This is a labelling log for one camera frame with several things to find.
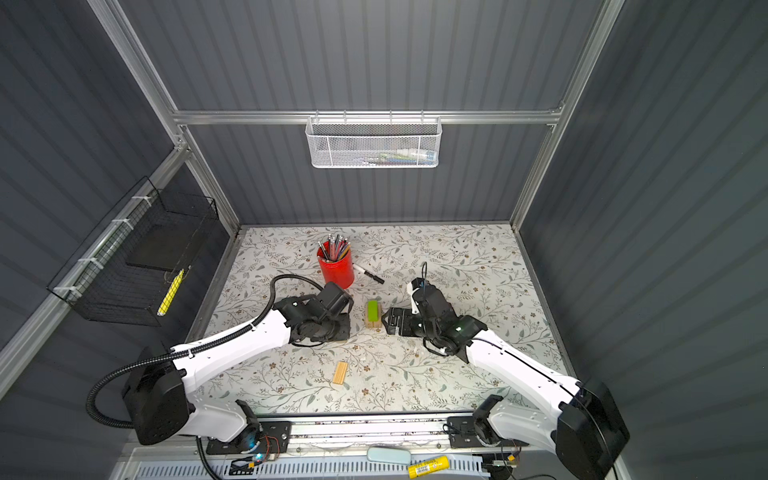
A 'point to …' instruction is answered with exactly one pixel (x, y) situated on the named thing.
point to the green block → (373, 310)
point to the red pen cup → (337, 263)
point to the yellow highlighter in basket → (175, 285)
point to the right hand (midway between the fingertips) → (397, 321)
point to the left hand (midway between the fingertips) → (349, 331)
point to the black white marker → (369, 274)
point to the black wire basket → (130, 263)
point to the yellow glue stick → (429, 466)
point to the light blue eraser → (389, 455)
